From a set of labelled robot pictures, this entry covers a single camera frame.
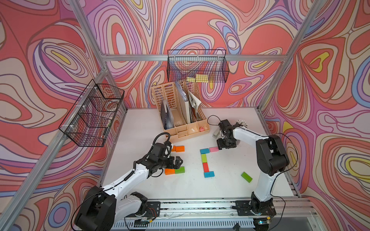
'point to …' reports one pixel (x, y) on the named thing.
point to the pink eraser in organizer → (201, 129)
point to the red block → (206, 167)
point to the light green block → (204, 157)
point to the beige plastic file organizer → (181, 109)
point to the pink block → (214, 149)
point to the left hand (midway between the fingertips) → (178, 161)
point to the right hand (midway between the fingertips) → (225, 149)
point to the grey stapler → (216, 134)
